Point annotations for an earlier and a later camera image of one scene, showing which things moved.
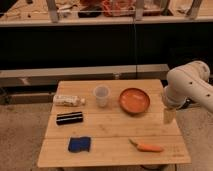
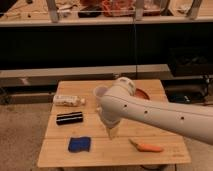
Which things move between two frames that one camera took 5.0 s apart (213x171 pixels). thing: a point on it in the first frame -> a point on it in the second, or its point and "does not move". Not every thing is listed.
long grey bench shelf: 49,77 does not move
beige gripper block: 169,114 -> 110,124
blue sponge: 76,145 does not move
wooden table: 121,124 does not move
